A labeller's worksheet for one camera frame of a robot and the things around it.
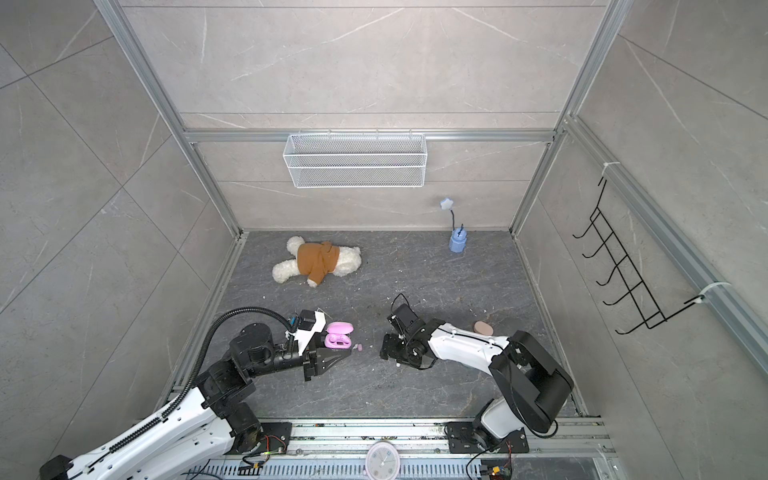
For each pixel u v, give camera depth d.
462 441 0.73
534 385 0.43
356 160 1.01
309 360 0.57
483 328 0.90
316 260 1.00
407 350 0.65
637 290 0.63
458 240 1.10
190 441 0.57
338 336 0.64
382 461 0.69
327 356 0.61
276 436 0.73
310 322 0.56
